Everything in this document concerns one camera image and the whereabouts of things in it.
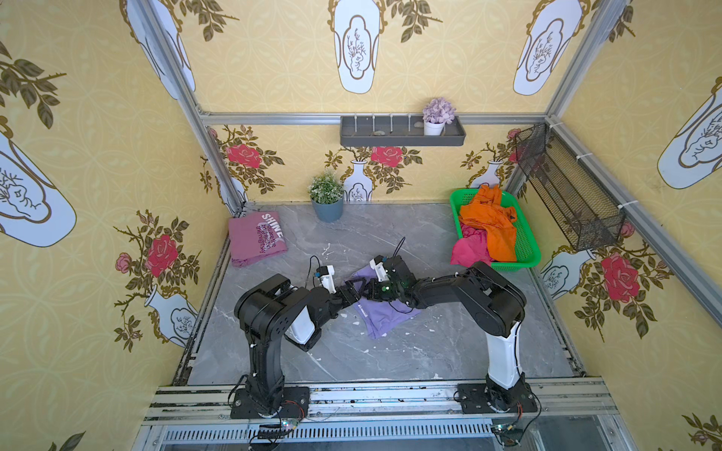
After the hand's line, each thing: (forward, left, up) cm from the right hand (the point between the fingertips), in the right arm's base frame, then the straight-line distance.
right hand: (359, 297), depth 94 cm
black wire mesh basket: (+19, -67, +24) cm, 73 cm away
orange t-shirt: (+33, -46, +8) cm, 57 cm away
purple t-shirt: (-8, -7, +3) cm, 11 cm away
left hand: (+2, -1, +4) cm, 4 cm away
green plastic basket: (+17, -58, +5) cm, 60 cm away
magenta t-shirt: (+15, -37, +8) cm, 41 cm away
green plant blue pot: (+35, +14, +14) cm, 41 cm away
